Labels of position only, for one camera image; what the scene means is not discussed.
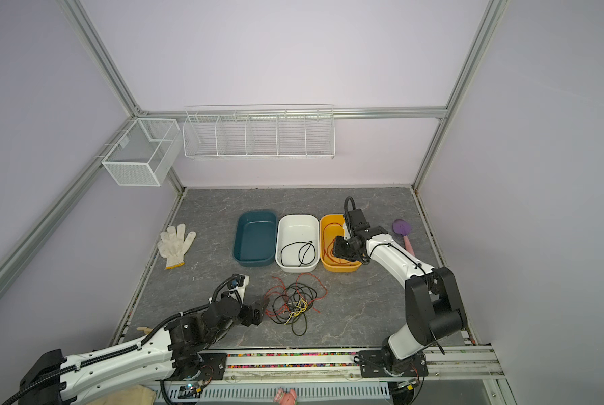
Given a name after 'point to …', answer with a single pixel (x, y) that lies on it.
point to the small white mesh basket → (144, 152)
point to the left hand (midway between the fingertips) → (256, 300)
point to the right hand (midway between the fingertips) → (337, 253)
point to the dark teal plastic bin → (255, 239)
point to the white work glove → (174, 245)
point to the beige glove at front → (138, 395)
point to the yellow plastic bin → (331, 226)
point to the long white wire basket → (226, 134)
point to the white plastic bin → (298, 227)
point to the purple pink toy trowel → (401, 227)
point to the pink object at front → (288, 397)
